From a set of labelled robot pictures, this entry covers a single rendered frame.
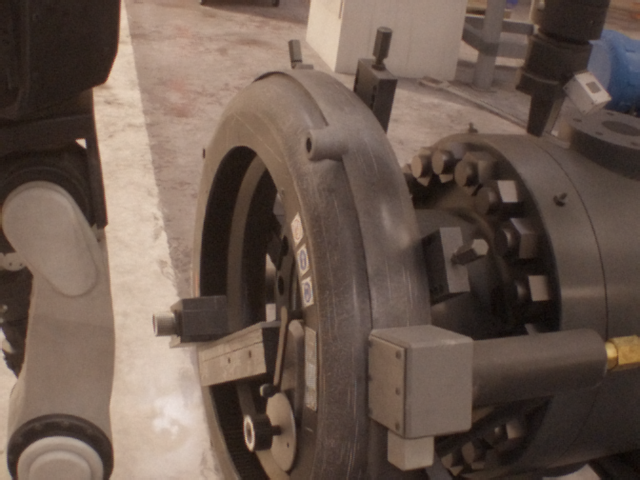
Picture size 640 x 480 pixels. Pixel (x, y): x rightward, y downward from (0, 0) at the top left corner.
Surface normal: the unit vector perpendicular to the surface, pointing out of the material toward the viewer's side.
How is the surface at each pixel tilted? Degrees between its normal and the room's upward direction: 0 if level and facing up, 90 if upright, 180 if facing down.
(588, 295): 57
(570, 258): 46
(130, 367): 0
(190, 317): 52
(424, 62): 90
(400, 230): 42
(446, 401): 67
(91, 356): 90
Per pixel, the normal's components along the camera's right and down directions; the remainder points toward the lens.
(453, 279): 0.33, -0.24
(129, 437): 0.12, -0.89
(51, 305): 0.23, 0.45
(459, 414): 0.36, 0.07
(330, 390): -0.72, 0.09
